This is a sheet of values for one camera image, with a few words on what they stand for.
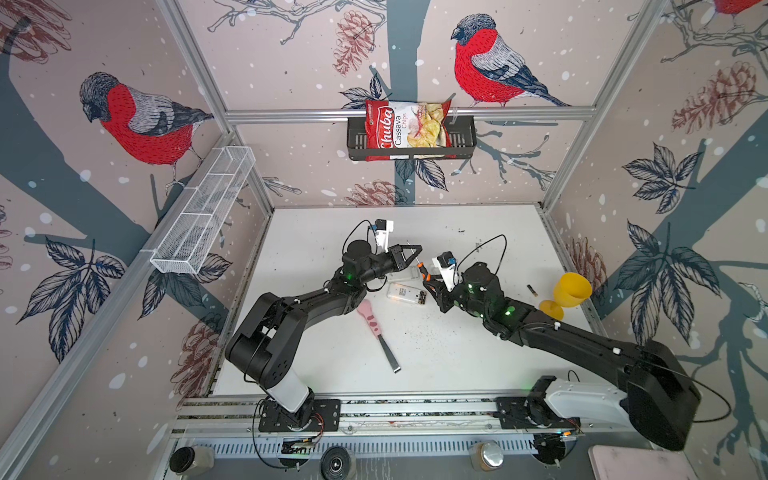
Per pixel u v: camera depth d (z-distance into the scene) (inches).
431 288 30.6
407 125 34.5
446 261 26.9
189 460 23.8
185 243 28.1
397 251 28.9
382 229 29.9
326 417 28.7
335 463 23.0
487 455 23.6
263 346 17.3
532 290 38.1
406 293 37.4
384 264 28.1
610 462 25.8
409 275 39.1
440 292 27.6
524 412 28.6
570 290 34.1
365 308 35.7
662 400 15.9
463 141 37.2
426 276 31.0
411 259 30.7
